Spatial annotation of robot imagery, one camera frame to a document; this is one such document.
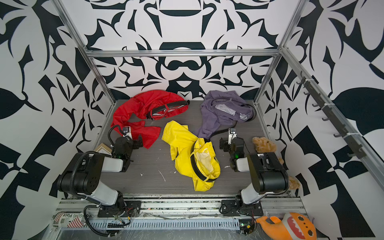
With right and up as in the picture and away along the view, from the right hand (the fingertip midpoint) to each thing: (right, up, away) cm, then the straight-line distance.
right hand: (229, 135), depth 95 cm
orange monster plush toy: (+19, -34, -32) cm, 50 cm away
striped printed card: (-79, -35, -26) cm, 91 cm away
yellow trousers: (-30, -2, -4) cm, 31 cm away
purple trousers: (-2, +18, +15) cm, 24 cm away
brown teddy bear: (+18, -5, -7) cm, 19 cm away
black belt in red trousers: (-52, +14, +5) cm, 54 cm away
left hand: (-62, +1, -1) cm, 62 cm away
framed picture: (-78, -8, -1) cm, 79 cm away
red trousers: (-60, +20, +12) cm, 64 cm away
